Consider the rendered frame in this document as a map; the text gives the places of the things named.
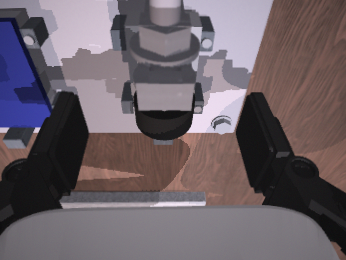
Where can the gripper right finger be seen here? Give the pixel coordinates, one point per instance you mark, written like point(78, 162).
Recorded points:
point(287, 180)

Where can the blue flat plate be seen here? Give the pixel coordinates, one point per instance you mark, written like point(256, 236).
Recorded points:
point(26, 94)

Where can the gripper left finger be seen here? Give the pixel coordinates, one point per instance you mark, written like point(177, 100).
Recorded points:
point(37, 183)

